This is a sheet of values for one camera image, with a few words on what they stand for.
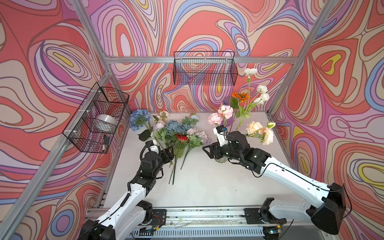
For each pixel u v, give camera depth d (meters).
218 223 0.73
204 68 0.96
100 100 0.80
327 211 0.37
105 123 0.70
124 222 0.53
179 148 0.92
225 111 0.69
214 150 0.64
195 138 0.90
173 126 0.94
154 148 0.73
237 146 0.54
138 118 1.06
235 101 0.77
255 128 0.63
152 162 0.61
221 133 0.64
